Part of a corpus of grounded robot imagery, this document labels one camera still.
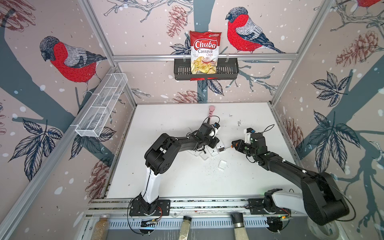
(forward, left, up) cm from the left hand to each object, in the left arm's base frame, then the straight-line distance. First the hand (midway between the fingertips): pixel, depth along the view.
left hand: (218, 139), depth 94 cm
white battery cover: (-15, -1, -4) cm, 15 cm away
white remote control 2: (-7, +4, -4) cm, 8 cm away
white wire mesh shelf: (+6, +65, +26) cm, 70 cm away
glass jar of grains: (-46, +57, -1) cm, 73 cm away
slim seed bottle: (-46, +20, -1) cm, 50 cm away
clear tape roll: (-47, -46, -3) cm, 66 cm away
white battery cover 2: (-8, +10, -5) cm, 14 cm away
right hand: (-5, -7, +3) cm, 9 cm away
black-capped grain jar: (-46, -5, -1) cm, 47 cm away
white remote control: (-3, -1, -4) cm, 5 cm away
